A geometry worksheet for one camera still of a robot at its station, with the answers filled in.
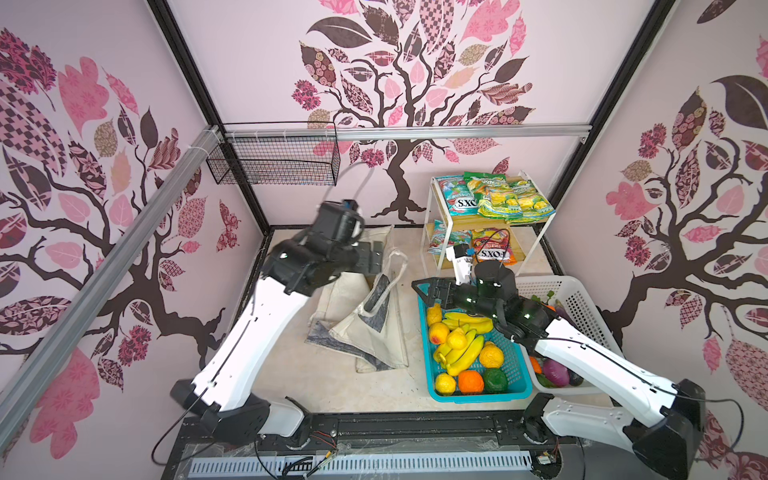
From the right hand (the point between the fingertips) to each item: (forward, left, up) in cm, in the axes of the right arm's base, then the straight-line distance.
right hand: (423, 281), depth 70 cm
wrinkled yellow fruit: (+3, -5, -23) cm, 24 cm away
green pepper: (-17, -19, -23) cm, 35 cm away
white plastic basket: (+3, -50, -25) cm, 56 cm away
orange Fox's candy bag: (+20, -24, -9) cm, 32 cm away
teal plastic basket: (-9, -22, -22) cm, 32 cm away
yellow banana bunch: (-11, -10, -24) cm, 28 cm away
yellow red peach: (-4, -6, -22) cm, 23 cm away
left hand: (+3, +15, +7) cm, 16 cm away
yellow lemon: (-17, -6, -24) cm, 30 cm away
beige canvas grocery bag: (-2, +16, -13) cm, 21 cm away
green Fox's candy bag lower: (+23, -13, -10) cm, 28 cm away
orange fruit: (-17, -12, -22) cm, 31 cm away
